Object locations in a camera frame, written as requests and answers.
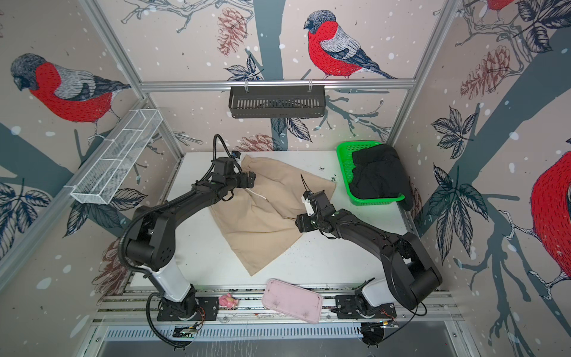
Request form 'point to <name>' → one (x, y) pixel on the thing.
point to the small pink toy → (227, 300)
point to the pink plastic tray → (291, 300)
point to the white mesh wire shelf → (102, 184)
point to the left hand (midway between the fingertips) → (246, 172)
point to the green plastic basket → (344, 152)
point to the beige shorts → (259, 222)
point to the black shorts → (380, 172)
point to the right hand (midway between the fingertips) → (301, 223)
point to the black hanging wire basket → (277, 102)
